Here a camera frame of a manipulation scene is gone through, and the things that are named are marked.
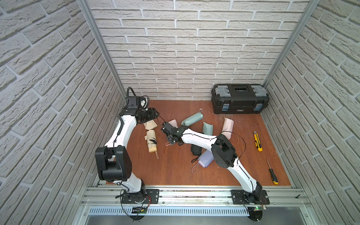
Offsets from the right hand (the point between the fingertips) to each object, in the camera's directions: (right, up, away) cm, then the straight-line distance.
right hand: (175, 134), depth 96 cm
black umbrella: (+14, -9, -8) cm, 18 cm away
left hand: (-11, +16, -10) cm, 22 cm away
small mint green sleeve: (+23, +4, +3) cm, 24 cm away
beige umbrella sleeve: (-19, +6, +4) cm, 21 cm away
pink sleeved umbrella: (+38, +5, +4) cm, 39 cm away
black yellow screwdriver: (+58, -22, -17) cm, 65 cm away
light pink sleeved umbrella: (-2, +8, +4) cm, 9 cm away
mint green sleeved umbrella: (+14, +12, +6) cm, 19 cm away
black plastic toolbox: (+47, +26, +4) cm, 54 cm away
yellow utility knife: (+57, -5, -2) cm, 57 cm away
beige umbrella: (-15, -4, -7) cm, 17 cm away
